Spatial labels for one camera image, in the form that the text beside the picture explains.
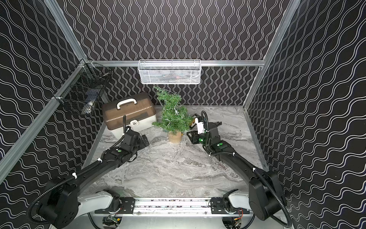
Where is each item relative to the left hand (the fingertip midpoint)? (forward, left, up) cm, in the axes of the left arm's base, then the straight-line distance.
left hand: (141, 138), depth 86 cm
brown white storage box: (+15, +3, +7) cm, 17 cm away
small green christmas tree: (+5, -21, +14) cm, 25 cm away
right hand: (+3, -29, +5) cm, 30 cm away
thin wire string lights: (+7, -21, +18) cm, 29 cm away
